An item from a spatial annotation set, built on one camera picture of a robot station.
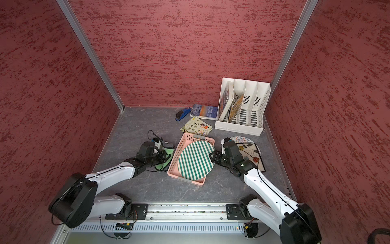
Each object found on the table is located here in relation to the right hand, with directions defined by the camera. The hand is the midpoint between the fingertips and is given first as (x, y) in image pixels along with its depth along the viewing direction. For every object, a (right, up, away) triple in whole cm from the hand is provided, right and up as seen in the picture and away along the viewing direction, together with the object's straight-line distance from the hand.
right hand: (210, 159), depth 82 cm
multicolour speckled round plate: (+24, +8, +19) cm, 32 cm away
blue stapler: (-20, +26, +31) cm, 45 cm away
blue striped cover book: (-2, +28, +36) cm, 46 cm away
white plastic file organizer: (+27, +33, +32) cm, 54 cm away
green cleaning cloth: (-29, -5, +3) cm, 29 cm away
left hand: (-24, -1, +6) cm, 24 cm away
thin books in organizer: (+12, +36, +13) cm, 40 cm away
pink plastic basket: (-16, +9, +18) cm, 25 cm away
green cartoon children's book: (-8, +17, +28) cm, 34 cm away
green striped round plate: (-9, -3, +5) cm, 11 cm away
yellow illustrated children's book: (+21, +30, +27) cm, 45 cm away
